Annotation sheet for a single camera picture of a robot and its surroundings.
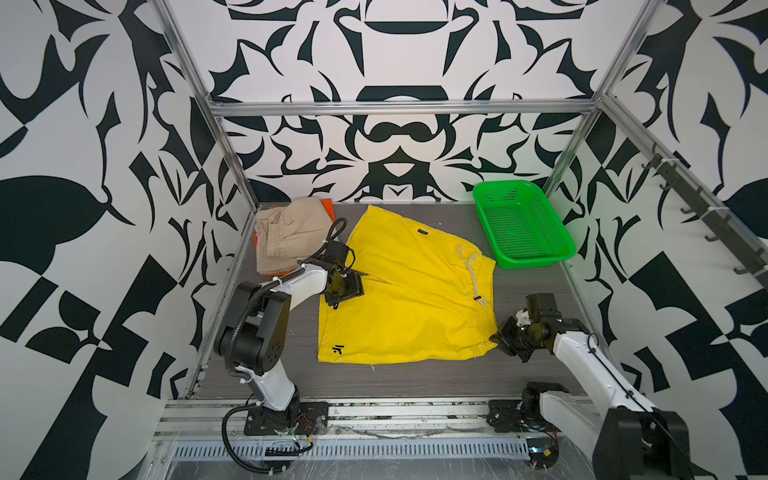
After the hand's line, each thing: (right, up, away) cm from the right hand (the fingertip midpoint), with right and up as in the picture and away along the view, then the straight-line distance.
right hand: (493, 335), depth 84 cm
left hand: (-39, +11, +9) cm, 42 cm away
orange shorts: (-53, +41, +35) cm, 75 cm away
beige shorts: (-63, +28, +20) cm, 72 cm away
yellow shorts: (-18, +9, +11) cm, 22 cm away
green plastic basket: (+19, +31, +25) cm, 44 cm away
